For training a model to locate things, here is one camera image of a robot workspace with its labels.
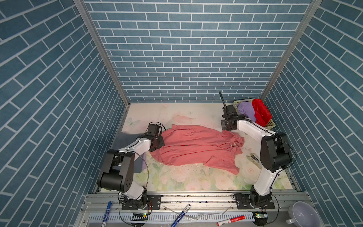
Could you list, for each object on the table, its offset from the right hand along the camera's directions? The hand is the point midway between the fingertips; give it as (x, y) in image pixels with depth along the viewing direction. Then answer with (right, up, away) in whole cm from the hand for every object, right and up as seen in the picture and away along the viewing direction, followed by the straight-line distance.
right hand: (227, 121), depth 97 cm
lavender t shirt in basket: (+17, +10, +9) cm, 21 cm away
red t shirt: (+29, +5, +9) cm, 31 cm away
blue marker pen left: (-67, -46, -28) cm, 86 cm away
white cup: (+31, -46, -26) cm, 61 cm away
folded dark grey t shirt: (-69, -12, -5) cm, 70 cm away
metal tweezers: (-9, -45, -26) cm, 53 cm away
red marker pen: (-9, -48, -29) cm, 57 cm away
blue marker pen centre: (-30, -45, -28) cm, 61 cm away
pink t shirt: (-26, -15, -2) cm, 30 cm away
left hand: (-45, -14, -3) cm, 47 cm away
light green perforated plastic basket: (+33, -3, +4) cm, 33 cm away
